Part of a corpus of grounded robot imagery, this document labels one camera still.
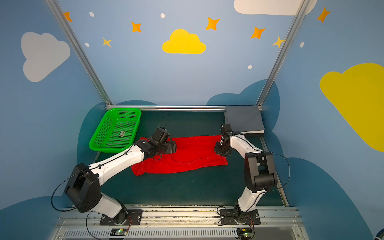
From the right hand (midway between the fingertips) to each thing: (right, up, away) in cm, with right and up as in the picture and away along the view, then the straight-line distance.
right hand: (218, 151), depth 94 cm
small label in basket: (-69, +10, +14) cm, 71 cm away
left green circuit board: (-52, -36, -23) cm, 67 cm away
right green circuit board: (+9, -36, -22) cm, 44 cm away
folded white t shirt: (+31, +12, +13) cm, 36 cm away
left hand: (-28, +4, -7) cm, 29 cm away
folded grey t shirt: (+20, +22, +16) cm, 34 cm away
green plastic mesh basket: (-74, +12, +18) cm, 77 cm away
